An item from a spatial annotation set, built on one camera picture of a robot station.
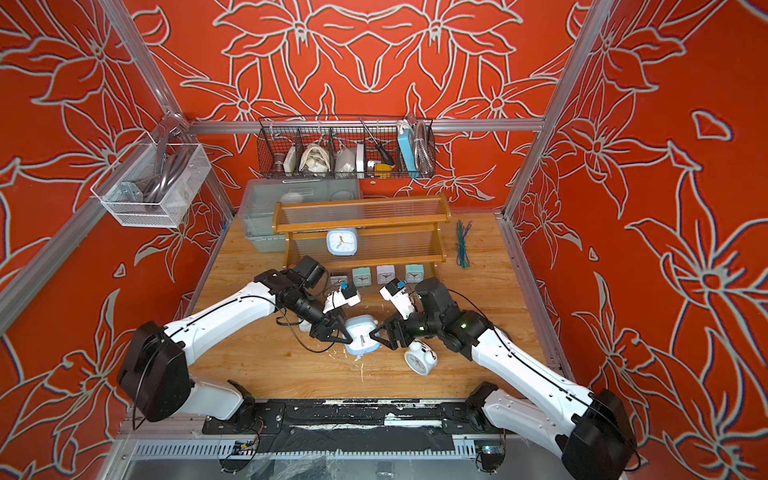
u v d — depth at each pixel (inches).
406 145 33.0
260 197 40.8
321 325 25.9
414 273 37.3
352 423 28.7
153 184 30.6
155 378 15.9
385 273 37.4
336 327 26.4
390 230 36.9
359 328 28.0
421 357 29.7
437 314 22.7
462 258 41.3
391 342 25.3
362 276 37.2
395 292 26.0
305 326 27.6
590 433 14.8
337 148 39.3
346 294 26.7
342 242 33.6
